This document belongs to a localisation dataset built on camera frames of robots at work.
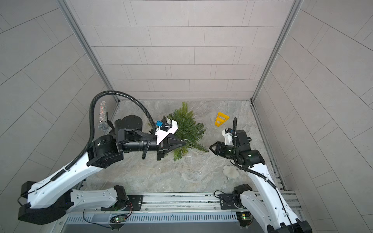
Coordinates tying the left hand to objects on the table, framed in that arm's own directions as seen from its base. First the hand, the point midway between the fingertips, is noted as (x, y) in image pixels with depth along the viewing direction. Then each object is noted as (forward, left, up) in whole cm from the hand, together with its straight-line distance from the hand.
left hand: (186, 144), depth 50 cm
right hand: (+10, -13, -24) cm, 29 cm away
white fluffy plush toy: (+2, -24, -36) cm, 43 cm away
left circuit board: (-19, +30, -35) cm, 50 cm away
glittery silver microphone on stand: (+20, +44, -17) cm, 51 cm away
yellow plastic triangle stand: (+40, -23, -38) cm, 60 cm away
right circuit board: (-18, -28, -38) cm, 51 cm away
